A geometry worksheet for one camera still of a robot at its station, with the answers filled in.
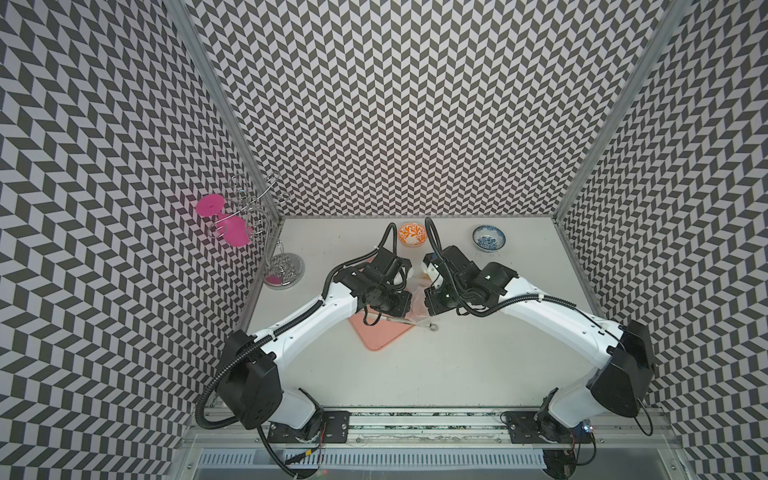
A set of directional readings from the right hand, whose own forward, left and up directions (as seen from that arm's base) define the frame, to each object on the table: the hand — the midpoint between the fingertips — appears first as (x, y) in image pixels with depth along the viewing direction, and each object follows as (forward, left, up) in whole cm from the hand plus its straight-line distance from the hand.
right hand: (429, 307), depth 77 cm
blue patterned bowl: (+34, -25, -13) cm, 44 cm away
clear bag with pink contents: (+1, +3, -4) cm, 5 cm away
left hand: (0, +6, -2) cm, 6 cm away
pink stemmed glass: (+22, +56, +7) cm, 61 cm away
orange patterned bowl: (+37, +3, -13) cm, 39 cm away
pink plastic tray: (0, +12, -15) cm, 20 cm away
